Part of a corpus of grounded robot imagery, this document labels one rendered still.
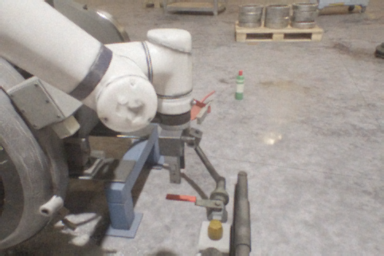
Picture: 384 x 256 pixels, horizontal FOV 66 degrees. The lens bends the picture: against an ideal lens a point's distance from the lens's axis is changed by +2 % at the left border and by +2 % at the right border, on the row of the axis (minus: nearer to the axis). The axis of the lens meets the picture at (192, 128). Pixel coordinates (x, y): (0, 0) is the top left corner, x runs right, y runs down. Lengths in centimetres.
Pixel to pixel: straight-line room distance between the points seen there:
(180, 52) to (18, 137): 43
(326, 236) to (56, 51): 128
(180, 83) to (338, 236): 108
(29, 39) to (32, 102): 35
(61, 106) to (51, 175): 22
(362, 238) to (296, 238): 27
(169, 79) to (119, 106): 20
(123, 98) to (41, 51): 11
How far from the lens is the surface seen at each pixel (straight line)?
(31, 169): 82
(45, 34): 40
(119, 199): 127
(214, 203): 80
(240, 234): 61
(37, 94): 71
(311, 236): 143
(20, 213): 94
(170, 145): 63
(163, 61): 56
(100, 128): 161
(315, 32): 462
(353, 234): 150
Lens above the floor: 103
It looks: 30 degrees down
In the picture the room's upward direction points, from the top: 2 degrees counter-clockwise
